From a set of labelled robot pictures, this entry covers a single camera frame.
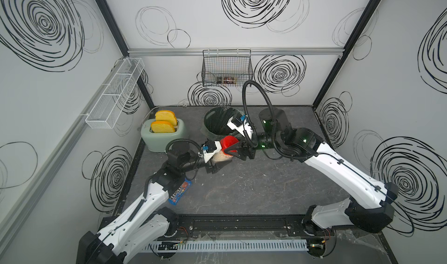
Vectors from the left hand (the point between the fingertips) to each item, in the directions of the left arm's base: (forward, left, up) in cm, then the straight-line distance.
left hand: (225, 151), depth 68 cm
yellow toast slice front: (+17, +32, -7) cm, 37 cm away
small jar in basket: (+39, 0, +5) cm, 39 cm away
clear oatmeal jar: (-5, +2, +4) cm, 7 cm away
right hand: (-2, -1, +8) cm, 9 cm away
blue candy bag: (-8, +21, -26) cm, 35 cm away
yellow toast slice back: (+23, +31, -6) cm, 39 cm away
